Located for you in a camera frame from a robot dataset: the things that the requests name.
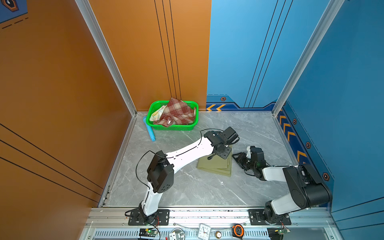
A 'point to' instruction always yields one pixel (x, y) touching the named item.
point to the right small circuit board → (282, 231)
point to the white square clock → (204, 232)
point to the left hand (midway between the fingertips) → (224, 150)
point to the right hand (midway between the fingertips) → (232, 157)
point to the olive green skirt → (216, 165)
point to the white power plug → (177, 233)
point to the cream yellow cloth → (157, 114)
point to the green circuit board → (148, 232)
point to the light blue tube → (150, 130)
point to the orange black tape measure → (238, 230)
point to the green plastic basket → (152, 105)
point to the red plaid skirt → (176, 112)
